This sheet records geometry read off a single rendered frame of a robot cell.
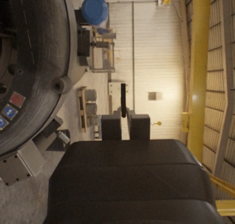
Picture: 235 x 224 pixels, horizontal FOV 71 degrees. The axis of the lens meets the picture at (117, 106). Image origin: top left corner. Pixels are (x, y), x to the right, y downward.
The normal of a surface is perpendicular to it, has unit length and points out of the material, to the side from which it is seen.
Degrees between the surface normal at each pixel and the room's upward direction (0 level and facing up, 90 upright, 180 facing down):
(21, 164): 90
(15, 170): 90
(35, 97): 76
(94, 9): 90
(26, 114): 82
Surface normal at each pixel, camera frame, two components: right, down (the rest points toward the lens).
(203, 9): -0.01, 0.14
